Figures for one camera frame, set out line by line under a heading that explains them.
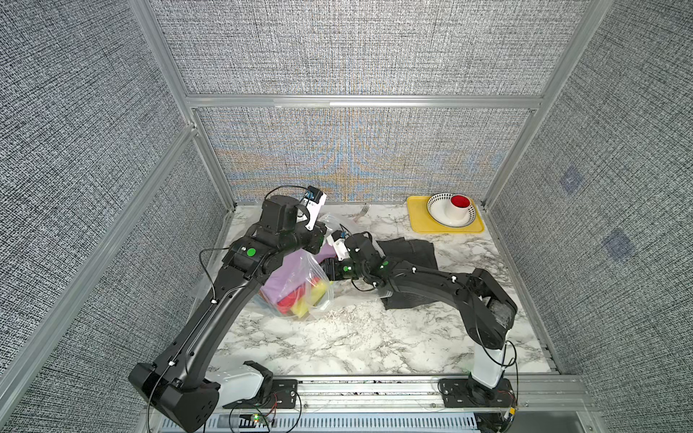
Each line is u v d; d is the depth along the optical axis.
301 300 0.77
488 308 0.50
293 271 0.77
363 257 0.67
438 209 1.18
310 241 0.61
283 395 0.73
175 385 0.37
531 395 0.75
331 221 0.68
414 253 1.00
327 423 0.70
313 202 0.57
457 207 1.07
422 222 1.15
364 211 1.17
